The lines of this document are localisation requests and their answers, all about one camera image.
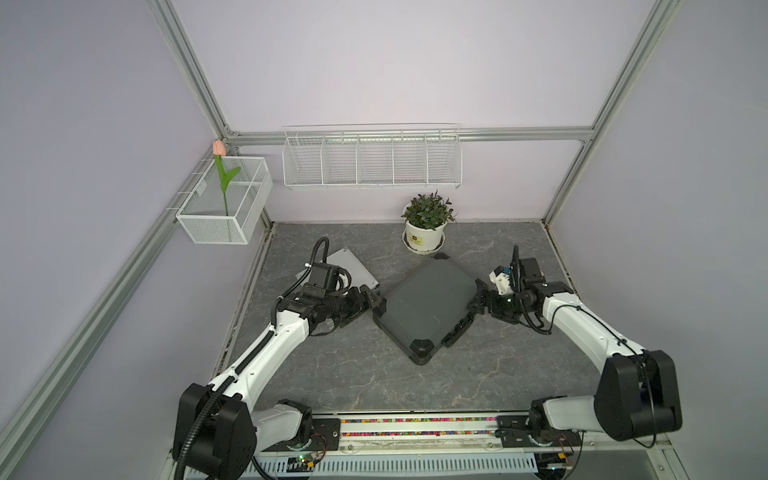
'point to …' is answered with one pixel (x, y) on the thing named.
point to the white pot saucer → (408, 245)
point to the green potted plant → (429, 211)
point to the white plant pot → (424, 240)
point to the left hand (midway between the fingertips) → (373, 307)
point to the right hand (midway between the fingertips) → (480, 308)
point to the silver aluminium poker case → (344, 258)
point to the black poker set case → (430, 308)
